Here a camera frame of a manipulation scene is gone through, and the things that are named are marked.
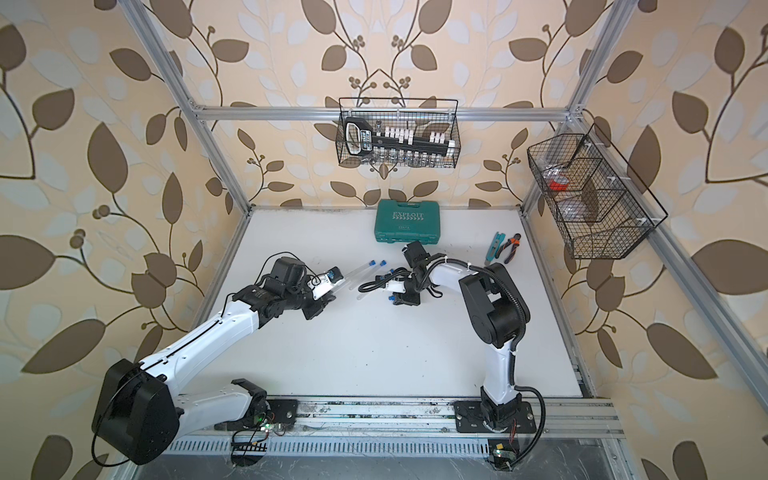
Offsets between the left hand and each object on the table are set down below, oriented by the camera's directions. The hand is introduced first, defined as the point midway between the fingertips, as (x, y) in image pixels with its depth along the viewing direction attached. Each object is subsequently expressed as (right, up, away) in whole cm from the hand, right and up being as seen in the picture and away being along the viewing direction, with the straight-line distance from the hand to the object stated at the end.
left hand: (326, 288), depth 83 cm
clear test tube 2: (+12, +1, +19) cm, 22 cm away
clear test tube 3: (+13, 0, -8) cm, 15 cm away
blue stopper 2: (+15, +5, +21) cm, 27 cm away
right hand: (+21, -4, +14) cm, 26 cm away
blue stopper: (+11, +5, +21) cm, 25 cm away
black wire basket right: (+72, +23, -8) cm, 76 cm away
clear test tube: (+7, +2, +19) cm, 20 cm away
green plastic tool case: (+24, +21, +28) cm, 42 cm away
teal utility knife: (+58, +14, +27) cm, 66 cm away
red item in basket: (+64, +29, -1) cm, 70 cm away
